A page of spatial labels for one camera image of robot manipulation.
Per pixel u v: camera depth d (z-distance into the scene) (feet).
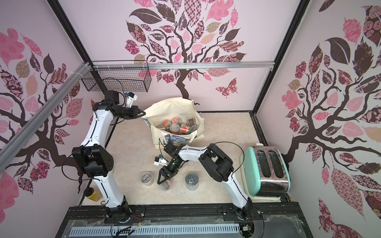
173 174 2.56
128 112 2.48
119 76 3.11
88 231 2.29
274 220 2.36
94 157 1.63
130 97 2.55
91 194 2.36
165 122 3.21
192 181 2.54
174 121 3.28
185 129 3.11
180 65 3.04
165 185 2.56
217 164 1.77
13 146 1.67
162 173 2.48
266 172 2.32
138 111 2.58
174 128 3.11
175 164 2.54
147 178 2.64
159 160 2.67
